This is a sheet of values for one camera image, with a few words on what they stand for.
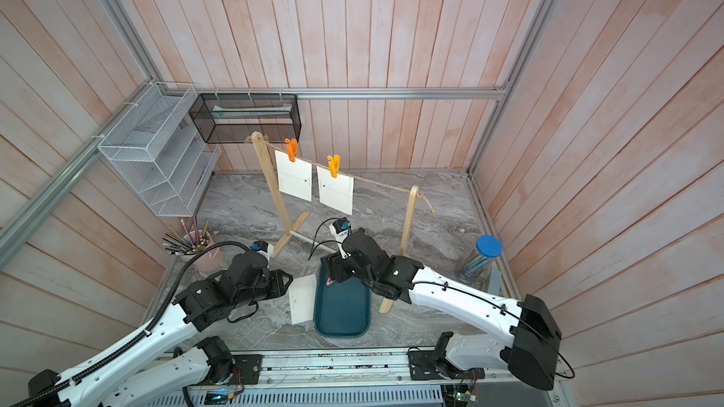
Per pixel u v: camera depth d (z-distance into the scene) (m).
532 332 0.40
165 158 0.80
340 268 0.65
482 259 0.77
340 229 0.64
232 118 1.06
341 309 0.84
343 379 0.73
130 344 0.44
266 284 0.59
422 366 0.73
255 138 0.66
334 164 0.59
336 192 0.67
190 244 0.88
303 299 0.86
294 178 0.70
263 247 0.69
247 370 0.73
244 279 0.55
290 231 1.00
